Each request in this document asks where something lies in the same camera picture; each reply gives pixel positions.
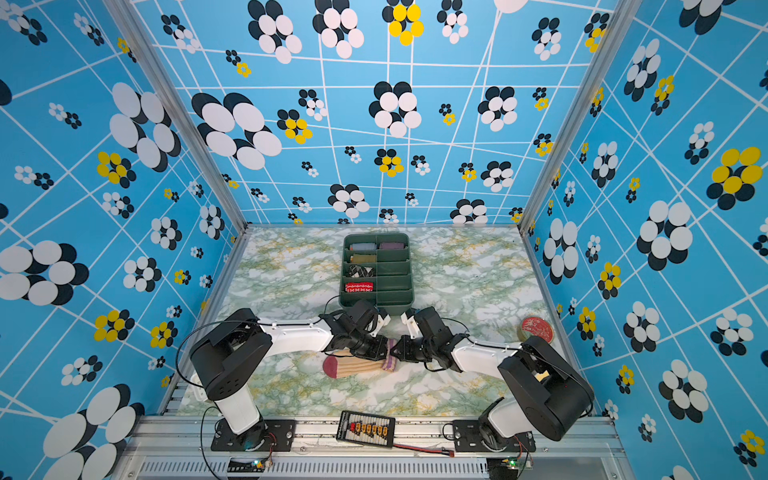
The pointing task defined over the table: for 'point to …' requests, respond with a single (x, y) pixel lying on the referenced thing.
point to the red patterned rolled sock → (357, 287)
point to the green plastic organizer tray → (377, 267)
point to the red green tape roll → (532, 326)
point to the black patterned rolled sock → (358, 271)
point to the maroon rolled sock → (392, 245)
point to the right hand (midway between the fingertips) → (392, 353)
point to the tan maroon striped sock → (344, 363)
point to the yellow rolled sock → (362, 258)
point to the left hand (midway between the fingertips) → (394, 356)
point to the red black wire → (441, 450)
